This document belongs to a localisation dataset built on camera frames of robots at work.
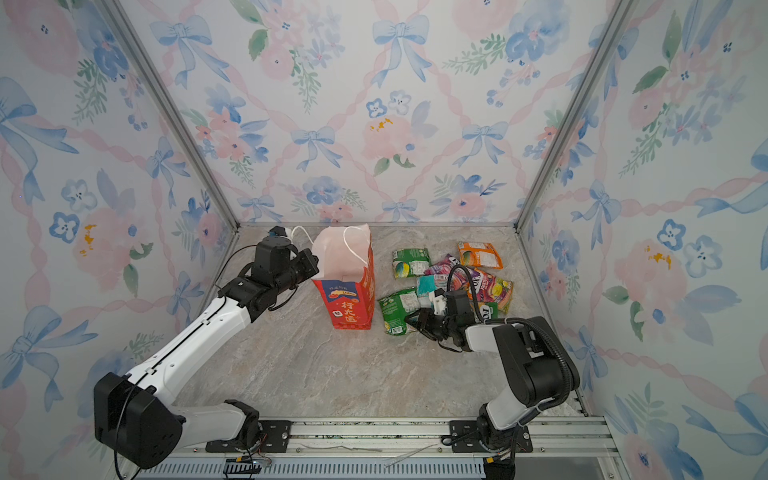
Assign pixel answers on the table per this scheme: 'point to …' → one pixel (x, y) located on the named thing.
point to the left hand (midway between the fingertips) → (321, 254)
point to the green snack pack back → (410, 262)
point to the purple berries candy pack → (460, 280)
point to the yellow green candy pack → (494, 309)
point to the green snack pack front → (396, 307)
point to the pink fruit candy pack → (494, 290)
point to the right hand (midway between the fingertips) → (408, 320)
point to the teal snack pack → (426, 284)
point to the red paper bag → (346, 275)
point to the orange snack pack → (478, 253)
